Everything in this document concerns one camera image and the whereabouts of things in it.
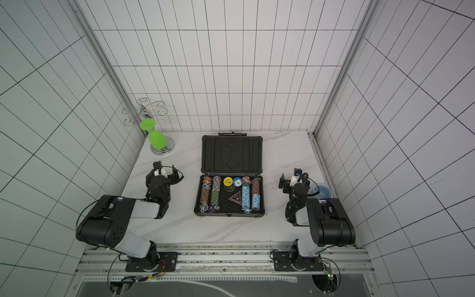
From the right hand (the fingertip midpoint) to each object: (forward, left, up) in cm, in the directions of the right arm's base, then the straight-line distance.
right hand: (296, 173), depth 91 cm
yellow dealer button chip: (-5, +35, -3) cm, 35 cm away
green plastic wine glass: (+9, +72, +13) cm, 73 cm away
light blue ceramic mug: (-9, -13, -2) cm, 16 cm away
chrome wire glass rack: (+21, +79, +24) cm, 85 cm away
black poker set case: (+8, +32, +3) cm, 34 cm away
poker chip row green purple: (-18, +40, -4) cm, 43 cm away
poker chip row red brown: (-13, +45, -3) cm, 47 cm away
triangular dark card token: (-13, +30, -4) cm, 33 cm away
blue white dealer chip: (-5, +30, -3) cm, 30 cm away
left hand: (-3, +68, +2) cm, 68 cm away
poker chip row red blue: (-11, +20, -3) cm, 23 cm away
